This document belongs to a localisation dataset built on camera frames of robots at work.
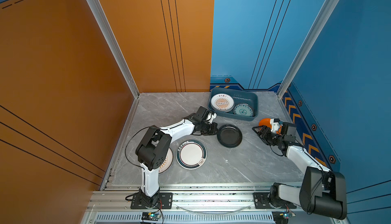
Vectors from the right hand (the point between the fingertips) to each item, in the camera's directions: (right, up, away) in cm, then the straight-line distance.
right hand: (253, 130), depth 87 cm
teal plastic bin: (+8, +21, +28) cm, 36 cm away
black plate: (-14, -3, +1) cm, 14 cm away
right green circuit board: (+8, -38, -16) cm, 42 cm away
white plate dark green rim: (-36, -14, +1) cm, 39 cm away
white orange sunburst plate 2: (-49, -18, -2) cm, 52 cm away
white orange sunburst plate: (-14, +17, +25) cm, 33 cm away
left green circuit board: (-54, -38, -16) cm, 68 cm away
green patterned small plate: (0, +12, +21) cm, 24 cm away
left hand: (-19, -1, +2) cm, 19 cm away
